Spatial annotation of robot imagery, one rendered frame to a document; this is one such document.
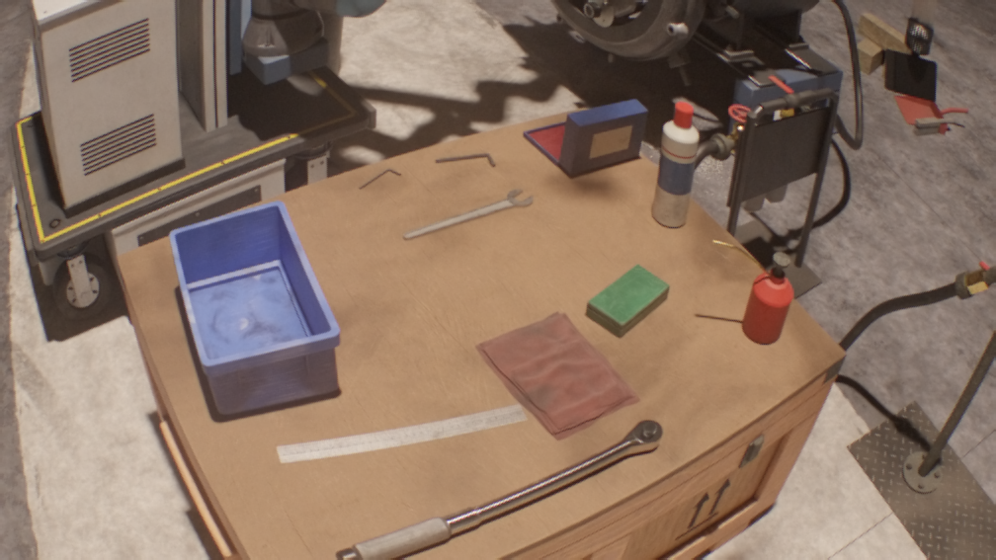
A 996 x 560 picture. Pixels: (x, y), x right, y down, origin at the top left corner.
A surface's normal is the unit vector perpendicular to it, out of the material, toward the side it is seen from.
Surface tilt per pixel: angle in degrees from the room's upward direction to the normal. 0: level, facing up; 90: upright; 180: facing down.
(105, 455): 0
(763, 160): 90
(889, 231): 0
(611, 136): 97
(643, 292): 0
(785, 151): 90
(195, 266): 90
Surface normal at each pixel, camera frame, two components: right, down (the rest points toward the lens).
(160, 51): 0.55, 0.56
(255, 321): 0.04, -0.77
